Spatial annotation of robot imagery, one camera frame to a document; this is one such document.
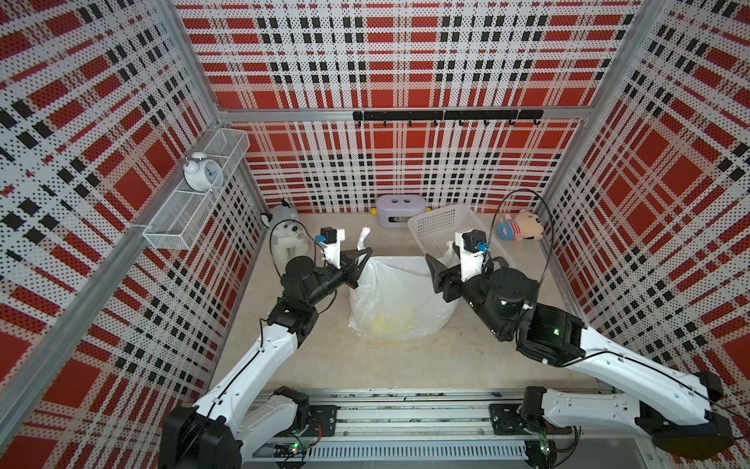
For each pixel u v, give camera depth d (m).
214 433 0.38
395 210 1.11
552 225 1.18
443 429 0.73
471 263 0.48
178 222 0.91
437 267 0.55
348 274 0.63
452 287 0.51
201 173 0.70
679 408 0.39
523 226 1.13
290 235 0.98
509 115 0.88
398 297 0.78
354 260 0.68
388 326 0.84
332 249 0.63
